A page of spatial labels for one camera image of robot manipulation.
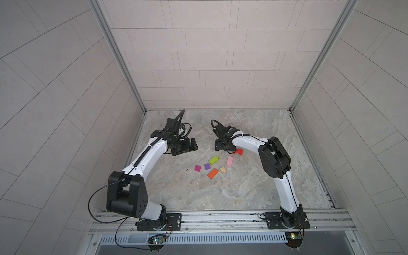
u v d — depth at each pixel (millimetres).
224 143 743
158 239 642
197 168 886
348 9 711
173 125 655
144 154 488
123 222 708
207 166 894
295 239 680
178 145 705
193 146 738
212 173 868
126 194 408
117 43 842
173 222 710
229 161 892
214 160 913
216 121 867
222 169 867
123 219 447
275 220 710
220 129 790
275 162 545
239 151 904
